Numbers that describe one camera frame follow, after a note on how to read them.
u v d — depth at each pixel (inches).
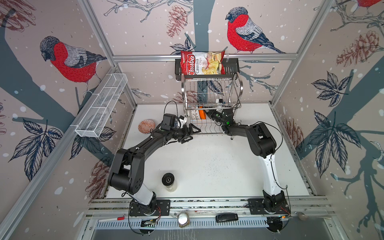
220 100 37.6
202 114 38.5
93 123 28.0
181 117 33.5
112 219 28.1
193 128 31.0
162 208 28.8
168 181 28.2
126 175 17.6
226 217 26.6
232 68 37.4
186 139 33.1
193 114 38.6
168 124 28.1
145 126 41.0
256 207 28.7
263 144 24.1
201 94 47.9
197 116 38.7
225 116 32.7
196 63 34.5
